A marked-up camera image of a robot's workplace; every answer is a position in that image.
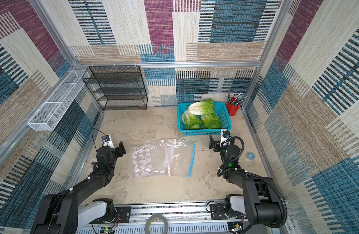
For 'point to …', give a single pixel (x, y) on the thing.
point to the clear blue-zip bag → (179, 154)
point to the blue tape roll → (250, 155)
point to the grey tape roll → (152, 217)
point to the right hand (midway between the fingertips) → (220, 136)
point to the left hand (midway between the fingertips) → (115, 143)
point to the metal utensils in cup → (234, 101)
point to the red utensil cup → (232, 109)
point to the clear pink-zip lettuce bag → (149, 158)
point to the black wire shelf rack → (117, 87)
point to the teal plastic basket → (221, 111)
